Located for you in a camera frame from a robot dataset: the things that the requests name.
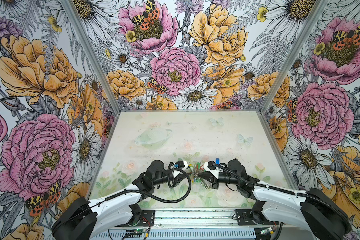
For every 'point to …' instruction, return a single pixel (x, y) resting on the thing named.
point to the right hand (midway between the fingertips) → (200, 178)
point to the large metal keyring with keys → (197, 168)
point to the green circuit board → (137, 230)
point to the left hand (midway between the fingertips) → (188, 172)
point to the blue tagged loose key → (217, 161)
